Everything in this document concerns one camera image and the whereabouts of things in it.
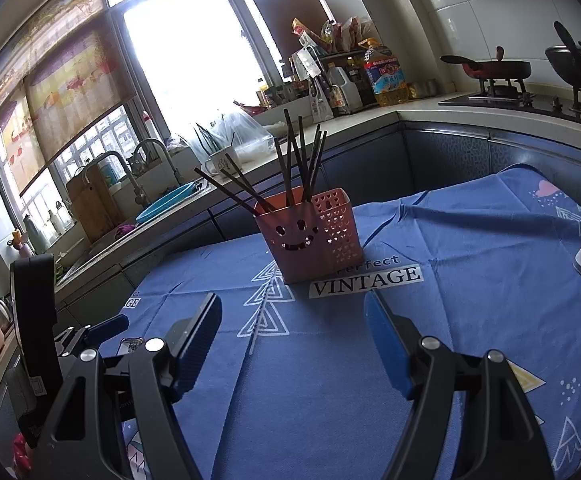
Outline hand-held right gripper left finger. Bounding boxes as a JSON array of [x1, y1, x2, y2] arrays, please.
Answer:
[[35, 292, 222, 480]]

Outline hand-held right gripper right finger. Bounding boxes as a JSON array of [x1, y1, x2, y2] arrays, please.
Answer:
[[364, 290, 556, 480]]

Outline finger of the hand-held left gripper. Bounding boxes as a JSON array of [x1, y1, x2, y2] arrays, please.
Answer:
[[103, 337, 144, 360], [88, 314, 130, 346]]

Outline pink plastic chopstick holder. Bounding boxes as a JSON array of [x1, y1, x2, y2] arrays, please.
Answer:
[[254, 186, 365, 285]]

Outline bundle of wooden chopsticks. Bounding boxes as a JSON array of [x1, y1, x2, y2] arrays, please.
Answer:
[[193, 108, 329, 216]]

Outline person's left forearm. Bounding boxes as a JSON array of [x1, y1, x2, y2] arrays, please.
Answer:
[[13, 432, 34, 476]]

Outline green thermos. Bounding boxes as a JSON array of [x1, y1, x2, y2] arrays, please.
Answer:
[[23, 215, 51, 253]]

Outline blue printed tablecloth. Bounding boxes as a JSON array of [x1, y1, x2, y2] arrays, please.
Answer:
[[120, 162, 581, 480]]

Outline steel sink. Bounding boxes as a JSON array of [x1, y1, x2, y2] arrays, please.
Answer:
[[55, 180, 211, 281]]

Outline wooden cutting board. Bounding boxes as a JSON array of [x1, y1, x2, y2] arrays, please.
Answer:
[[65, 165, 124, 243]]

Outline blue plastic basin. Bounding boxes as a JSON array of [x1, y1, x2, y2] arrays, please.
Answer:
[[134, 182, 196, 226]]

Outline steel kitchen faucet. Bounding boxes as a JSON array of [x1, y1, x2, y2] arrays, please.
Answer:
[[131, 138, 182, 188], [83, 151, 146, 206]]

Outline white mug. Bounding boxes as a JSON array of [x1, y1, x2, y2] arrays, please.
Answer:
[[203, 145, 244, 173]]

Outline kitchen counter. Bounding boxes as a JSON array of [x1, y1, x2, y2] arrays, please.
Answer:
[[0, 95, 581, 411]]

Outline plastic bag with green onions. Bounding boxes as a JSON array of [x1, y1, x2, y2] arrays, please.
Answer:
[[190, 110, 276, 163]]

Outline printed roller blind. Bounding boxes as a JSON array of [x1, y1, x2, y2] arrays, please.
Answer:
[[0, 0, 138, 196]]

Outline white plastic jug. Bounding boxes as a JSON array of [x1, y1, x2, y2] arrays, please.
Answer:
[[327, 66, 364, 115]]

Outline small steel pot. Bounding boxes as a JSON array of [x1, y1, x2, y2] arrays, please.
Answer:
[[408, 80, 439, 100]]

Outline cooking oil bottle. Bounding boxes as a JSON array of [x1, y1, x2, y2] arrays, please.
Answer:
[[363, 42, 409, 107]]

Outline black gas stove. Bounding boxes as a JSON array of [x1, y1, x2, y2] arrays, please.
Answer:
[[438, 77, 581, 121]]

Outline red frying pan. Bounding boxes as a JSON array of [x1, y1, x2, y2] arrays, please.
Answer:
[[441, 46, 532, 81]]

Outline rack of seasoning packets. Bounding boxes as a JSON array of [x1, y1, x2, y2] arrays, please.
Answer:
[[278, 17, 376, 111]]

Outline black wok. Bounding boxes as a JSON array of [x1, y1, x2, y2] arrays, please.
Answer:
[[545, 21, 581, 98]]

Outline brown board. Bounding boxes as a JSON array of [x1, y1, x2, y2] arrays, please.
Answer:
[[250, 0, 336, 61]]

